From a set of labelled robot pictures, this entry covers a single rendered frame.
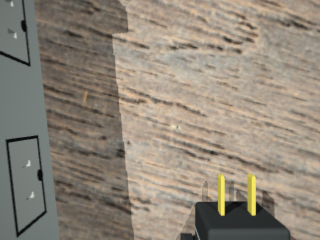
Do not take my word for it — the black charger with yellow prongs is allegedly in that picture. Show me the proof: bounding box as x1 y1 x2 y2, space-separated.
195 176 290 240

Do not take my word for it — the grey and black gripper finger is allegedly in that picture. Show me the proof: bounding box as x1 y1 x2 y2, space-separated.
180 233 197 240

